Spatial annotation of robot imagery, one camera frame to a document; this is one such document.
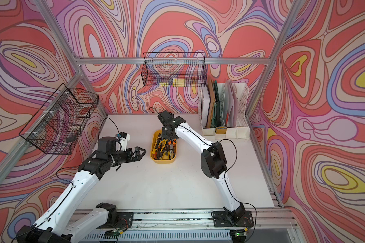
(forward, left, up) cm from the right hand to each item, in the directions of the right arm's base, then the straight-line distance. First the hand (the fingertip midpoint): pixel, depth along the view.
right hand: (169, 139), depth 93 cm
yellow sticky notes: (+25, -6, +24) cm, 35 cm away
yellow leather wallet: (+7, -34, -2) cm, 34 cm away
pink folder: (+11, -38, +16) cm, 43 cm away
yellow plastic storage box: (-6, +4, -5) cm, 9 cm away
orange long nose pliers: (-4, -1, -1) cm, 5 cm away
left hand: (-14, +13, +9) cm, 21 cm away
